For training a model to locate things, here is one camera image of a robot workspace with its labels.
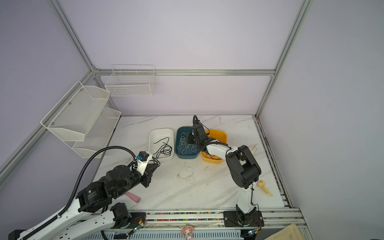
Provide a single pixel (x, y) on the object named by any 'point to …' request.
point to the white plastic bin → (161, 143)
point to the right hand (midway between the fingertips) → (186, 135)
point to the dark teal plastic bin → (189, 155)
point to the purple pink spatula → (133, 197)
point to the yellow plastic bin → (219, 135)
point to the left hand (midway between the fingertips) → (156, 166)
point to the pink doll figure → (187, 231)
